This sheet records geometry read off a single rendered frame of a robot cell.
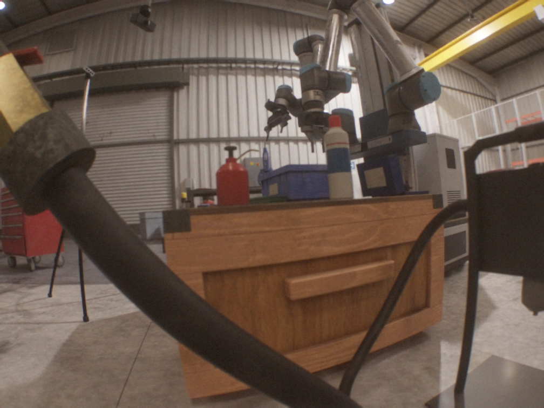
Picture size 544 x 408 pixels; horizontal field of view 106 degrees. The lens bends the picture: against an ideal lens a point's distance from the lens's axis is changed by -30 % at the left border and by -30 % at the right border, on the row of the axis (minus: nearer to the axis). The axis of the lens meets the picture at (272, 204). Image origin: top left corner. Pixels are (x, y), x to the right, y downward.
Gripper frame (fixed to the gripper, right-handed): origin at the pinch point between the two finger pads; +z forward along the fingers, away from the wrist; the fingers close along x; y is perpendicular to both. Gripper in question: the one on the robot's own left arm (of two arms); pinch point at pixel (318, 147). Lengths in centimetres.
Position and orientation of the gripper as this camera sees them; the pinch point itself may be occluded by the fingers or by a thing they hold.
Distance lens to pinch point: 112.1
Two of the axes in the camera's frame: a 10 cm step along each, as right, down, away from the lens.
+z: 0.7, 10.0, -0.2
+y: 3.4, -0.4, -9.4
